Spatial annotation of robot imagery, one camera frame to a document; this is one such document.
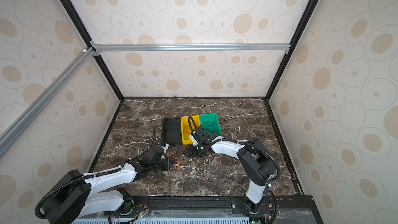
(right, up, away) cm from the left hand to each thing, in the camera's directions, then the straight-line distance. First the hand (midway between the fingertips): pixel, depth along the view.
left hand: (177, 160), depth 85 cm
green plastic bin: (+19, +19, +17) cm, 32 cm away
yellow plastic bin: (+3, +15, +15) cm, 22 cm away
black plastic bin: (-7, +14, +17) cm, 23 cm away
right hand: (+6, +2, +3) cm, 7 cm away
